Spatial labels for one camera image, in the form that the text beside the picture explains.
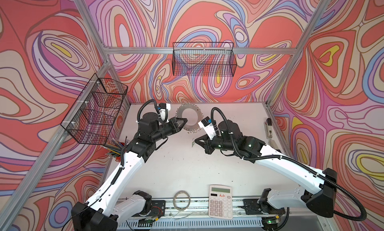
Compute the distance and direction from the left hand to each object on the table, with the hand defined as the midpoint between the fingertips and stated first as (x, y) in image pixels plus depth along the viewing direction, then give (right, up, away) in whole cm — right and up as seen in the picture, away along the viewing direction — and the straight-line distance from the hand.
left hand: (189, 120), depth 67 cm
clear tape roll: (-4, -45, +6) cm, 45 cm away
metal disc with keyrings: (+2, +3, +4) cm, 5 cm away
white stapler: (+53, -6, +33) cm, 63 cm away
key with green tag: (+2, -11, +1) cm, 11 cm away
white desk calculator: (+15, -42, +6) cm, 45 cm away
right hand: (+4, -11, +1) cm, 12 cm away
